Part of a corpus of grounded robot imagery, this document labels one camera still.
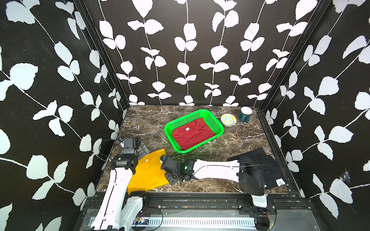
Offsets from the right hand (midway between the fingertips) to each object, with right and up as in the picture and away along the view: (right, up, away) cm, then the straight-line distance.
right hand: (168, 173), depth 79 cm
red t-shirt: (+12, +20, +22) cm, 32 cm away
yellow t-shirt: (-13, -3, +7) cm, 15 cm away
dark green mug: (+53, +34, +25) cm, 68 cm away
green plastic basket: (+32, +25, +22) cm, 46 cm away
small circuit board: (-12, -21, -8) cm, 25 cm away
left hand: (-17, +14, 0) cm, 21 cm away
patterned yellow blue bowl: (+43, +30, +32) cm, 61 cm away
